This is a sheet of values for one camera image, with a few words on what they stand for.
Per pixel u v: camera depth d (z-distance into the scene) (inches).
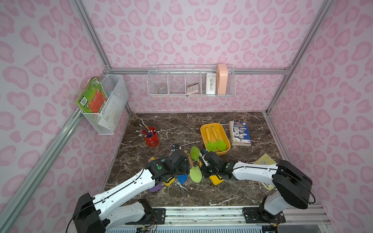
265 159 36.6
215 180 32.8
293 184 17.2
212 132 41.6
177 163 22.8
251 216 28.4
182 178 33.8
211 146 38.7
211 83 36.4
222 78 32.4
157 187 32.3
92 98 28.2
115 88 31.5
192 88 37.3
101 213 15.5
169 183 33.0
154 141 37.5
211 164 26.6
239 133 40.8
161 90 38.5
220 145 38.9
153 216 28.5
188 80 40.1
